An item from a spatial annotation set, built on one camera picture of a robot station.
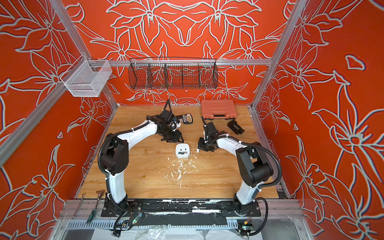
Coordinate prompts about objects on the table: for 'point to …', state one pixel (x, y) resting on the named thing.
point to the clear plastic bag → (153, 233)
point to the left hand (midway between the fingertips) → (181, 139)
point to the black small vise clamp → (235, 127)
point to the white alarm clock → (182, 150)
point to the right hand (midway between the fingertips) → (198, 145)
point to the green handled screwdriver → (92, 214)
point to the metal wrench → (74, 215)
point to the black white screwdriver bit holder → (186, 118)
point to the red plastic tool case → (218, 109)
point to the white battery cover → (198, 149)
